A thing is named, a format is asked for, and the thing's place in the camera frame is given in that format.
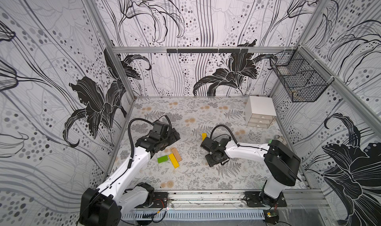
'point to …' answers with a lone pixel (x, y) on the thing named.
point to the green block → (162, 159)
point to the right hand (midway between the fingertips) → (213, 159)
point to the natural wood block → (177, 155)
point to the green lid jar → (270, 141)
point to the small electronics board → (271, 216)
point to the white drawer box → (259, 111)
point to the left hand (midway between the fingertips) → (176, 140)
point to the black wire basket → (305, 79)
